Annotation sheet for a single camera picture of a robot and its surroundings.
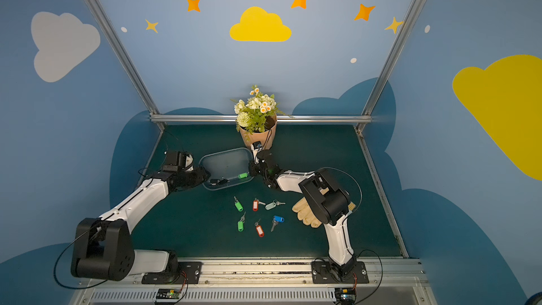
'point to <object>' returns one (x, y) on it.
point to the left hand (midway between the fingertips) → (206, 173)
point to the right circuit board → (346, 296)
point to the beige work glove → (303, 211)
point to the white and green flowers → (253, 114)
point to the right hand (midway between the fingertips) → (252, 158)
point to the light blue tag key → (272, 205)
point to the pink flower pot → (266, 138)
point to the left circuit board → (168, 293)
